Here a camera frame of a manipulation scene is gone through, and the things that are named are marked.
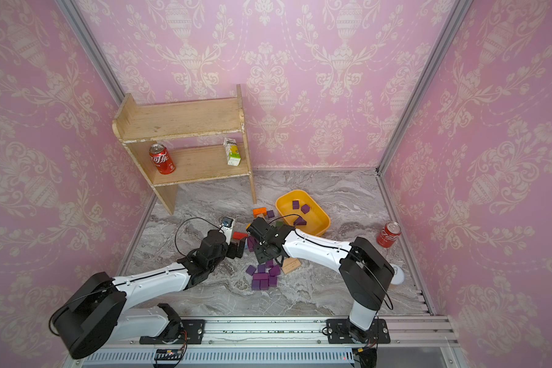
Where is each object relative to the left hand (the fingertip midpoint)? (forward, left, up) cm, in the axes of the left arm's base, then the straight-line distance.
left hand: (236, 235), depth 88 cm
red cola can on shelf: (+19, +27, +22) cm, 40 cm away
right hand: (-6, -11, -1) cm, 13 cm away
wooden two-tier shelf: (+47, +30, +8) cm, 57 cm away
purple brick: (+15, -12, -7) cm, 21 cm away
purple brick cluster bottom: (-13, -11, -8) cm, 19 cm away
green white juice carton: (+25, +2, +18) cm, 31 cm away
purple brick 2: (+19, -24, -5) cm, 31 cm away
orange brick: (+16, -8, -6) cm, 19 cm away
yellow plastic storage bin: (+11, -33, -6) cm, 36 cm away
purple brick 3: (+17, -28, -5) cm, 33 cm away
